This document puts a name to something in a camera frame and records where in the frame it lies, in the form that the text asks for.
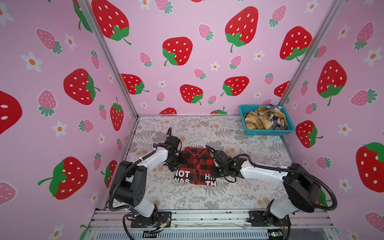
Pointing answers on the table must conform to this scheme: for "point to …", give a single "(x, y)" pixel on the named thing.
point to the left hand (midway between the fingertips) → (185, 165)
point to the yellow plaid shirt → (259, 119)
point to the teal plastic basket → (278, 128)
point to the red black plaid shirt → (198, 169)
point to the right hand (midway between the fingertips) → (209, 172)
